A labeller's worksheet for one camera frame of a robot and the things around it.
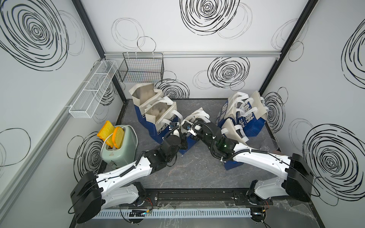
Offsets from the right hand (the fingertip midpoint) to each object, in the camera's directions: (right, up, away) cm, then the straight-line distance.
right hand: (192, 120), depth 74 cm
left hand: (-3, -8, +3) cm, 9 cm away
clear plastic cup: (+51, -18, +18) cm, 57 cm away
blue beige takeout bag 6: (+21, -7, -3) cm, 22 cm away
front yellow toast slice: (-40, -9, +1) cm, 41 cm away
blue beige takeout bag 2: (-19, +2, +6) cm, 20 cm away
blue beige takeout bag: (-31, +15, +16) cm, 38 cm away
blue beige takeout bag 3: (-2, -9, -7) cm, 12 cm away
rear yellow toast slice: (-47, -5, +2) cm, 47 cm away
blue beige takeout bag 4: (+23, +6, +7) cm, 25 cm away
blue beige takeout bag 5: (+37, +3, +13) cm, 39 cm away
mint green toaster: (-35, -18, 0) cm, 39 cm away
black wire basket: (-35, +35, +23) cm, 54 cm away
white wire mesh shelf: (-55, +8, -3) cm, 55 cm away
